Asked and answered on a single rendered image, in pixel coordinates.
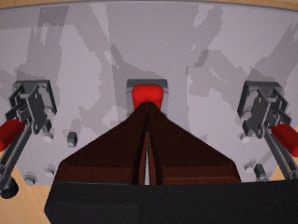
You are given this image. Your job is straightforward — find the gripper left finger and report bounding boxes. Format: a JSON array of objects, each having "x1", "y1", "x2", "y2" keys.
[{"x1": 52, "y1": 102, "x2": 147, "y2": 185}]

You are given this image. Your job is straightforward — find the grey toggle clamp with red handle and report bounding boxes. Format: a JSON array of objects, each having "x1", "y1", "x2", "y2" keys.
[
  {"x1": 0, "y1": 80, "x2": 57, "y2": 199},
  {"x1": 237, "y1": 81, "x2": 298, "y2": 179}
]

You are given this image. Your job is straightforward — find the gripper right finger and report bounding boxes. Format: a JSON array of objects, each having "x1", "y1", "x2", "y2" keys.
[{"x1": 147, "y1": 102, "x2": 242, "y2": 185}]

